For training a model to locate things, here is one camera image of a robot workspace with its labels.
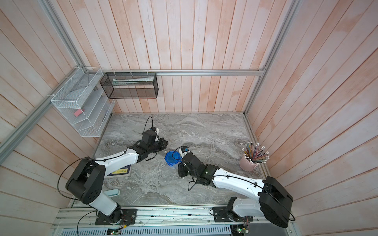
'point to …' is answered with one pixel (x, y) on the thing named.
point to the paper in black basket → (116, 82)
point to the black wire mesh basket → (131, 85)
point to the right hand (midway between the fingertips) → (178, 164)
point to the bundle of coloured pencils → (255, 154)
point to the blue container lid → (173, 157)
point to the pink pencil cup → (246, 164)
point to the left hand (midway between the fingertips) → (169, 144)
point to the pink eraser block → (78, 112)
